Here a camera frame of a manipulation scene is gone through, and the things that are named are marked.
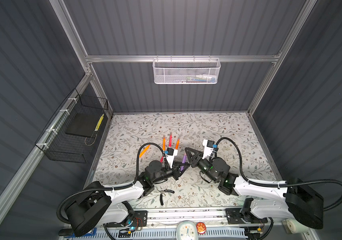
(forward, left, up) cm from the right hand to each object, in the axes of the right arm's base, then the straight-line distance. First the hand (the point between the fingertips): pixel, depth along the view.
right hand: (186, 151), depth 72 cm
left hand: (-4, -1, -6) cm, 7 cm away
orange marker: (+20, +14, -22) cm, 32 cm away
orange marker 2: (+18, +5, -23) cm, 30 cm away
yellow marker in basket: (+15, +46, +6) cm, 48 cm away
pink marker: (+23, +9, -23) cm, 34 cm away
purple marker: (-4, +1, -4) cm, 5 cm away
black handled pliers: (-12, +13, -23) cm, 29 cm away
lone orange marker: (+12, +28, -22) cm, 37 cm away
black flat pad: (+12, +52, +8) cm, 54 cm away
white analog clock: (-30, 0, -20) cm, 36 cm away
